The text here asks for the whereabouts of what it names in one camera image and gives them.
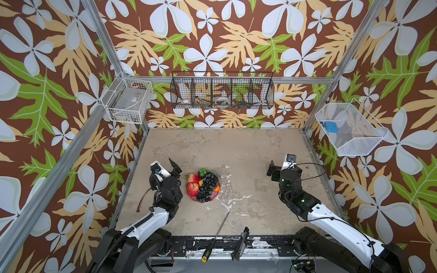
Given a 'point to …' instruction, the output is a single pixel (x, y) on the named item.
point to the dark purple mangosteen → (202, 173)
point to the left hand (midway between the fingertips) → (163, 163)
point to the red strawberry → (192, 178)
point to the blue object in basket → (331, 127)
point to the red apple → (192, 189)
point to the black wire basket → (222, 90)
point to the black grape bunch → (209, 183)
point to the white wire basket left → (127, 101)
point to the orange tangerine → (217, 189)
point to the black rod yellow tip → (211, 244)
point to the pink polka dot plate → (213, 194)
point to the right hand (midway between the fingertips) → (279, 162)
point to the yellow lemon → (201, 182)
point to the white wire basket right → (359, 133)
